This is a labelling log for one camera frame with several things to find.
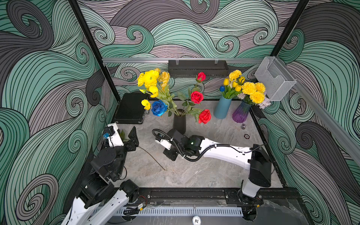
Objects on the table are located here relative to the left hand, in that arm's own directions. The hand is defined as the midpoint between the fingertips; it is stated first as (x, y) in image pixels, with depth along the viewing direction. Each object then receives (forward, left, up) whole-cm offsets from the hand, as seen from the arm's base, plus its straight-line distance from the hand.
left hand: (128, 127), depth 60 cm
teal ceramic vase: (+33, -55, -23) cm, 68 cm away
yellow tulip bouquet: (+33, -56, -3) cm, 65 cm away
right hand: (-2, -14, -21) cm, 26 cm away
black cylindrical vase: (+20, -23, -23) cm, 38 cm away
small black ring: (+15, -71, -36) cm, 81 cm away
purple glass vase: (+28, -66, -23) cm, 75 cm away
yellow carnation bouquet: (+24, -65, -1) cm, 69 cm away
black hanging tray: (+51, -31, -2) cm, 59 cm away
